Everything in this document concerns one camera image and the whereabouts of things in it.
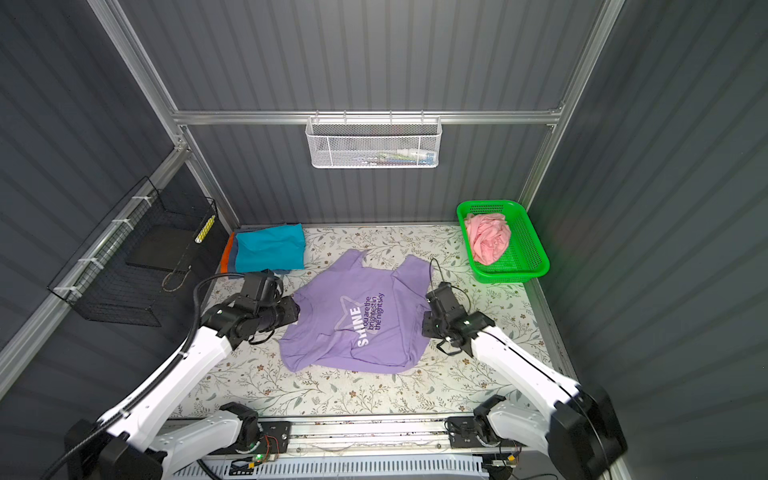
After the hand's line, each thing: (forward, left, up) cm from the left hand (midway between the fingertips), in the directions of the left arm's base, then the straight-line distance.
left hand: (296, 309), depth 80 cm
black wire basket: (+2, +39, +15) cm, 42 cm away
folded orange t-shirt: (+27, +32, -12) cm, 44 cm away
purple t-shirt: (+4, -16, -14) cm, 21 cm away
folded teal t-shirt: (+31, +15, -10) cm, 36 cm away
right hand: (-4, -38, -6) cm, 38 cm away
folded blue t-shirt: (+28, +29, -10) cm, 41 cm away
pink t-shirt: (+31, -64, -7) cm, 72 cm away
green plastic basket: (+24, -77, -12) cm, 81 cm away
